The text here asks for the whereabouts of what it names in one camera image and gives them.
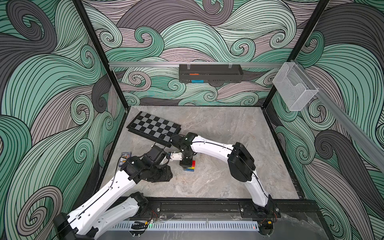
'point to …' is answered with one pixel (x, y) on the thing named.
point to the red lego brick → (193, 163)
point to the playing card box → (124, 155)
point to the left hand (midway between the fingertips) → (169, 175)
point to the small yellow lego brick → (193, 167)
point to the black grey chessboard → (154, 128)
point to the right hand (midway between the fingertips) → (187, 162)
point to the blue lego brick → (189, 170)
